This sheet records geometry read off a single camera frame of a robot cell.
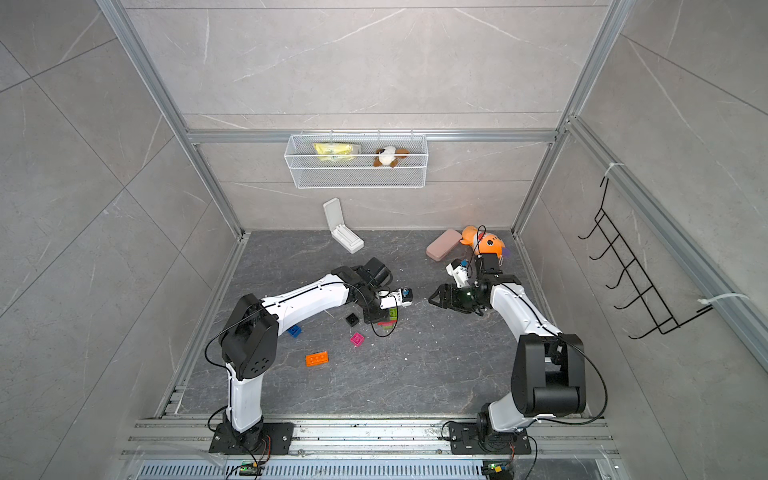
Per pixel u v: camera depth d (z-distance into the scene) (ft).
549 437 2.45
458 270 2.68
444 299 2.55
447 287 2.56
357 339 2.94
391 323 3.02
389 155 2.81
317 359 2.81
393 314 2.68
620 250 2.34
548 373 1.42
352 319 3.09
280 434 2.44
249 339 1.63
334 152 2.74
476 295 2.39
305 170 2.89
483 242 3.46
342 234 3.75
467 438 2.40
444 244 3.76
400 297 2.56
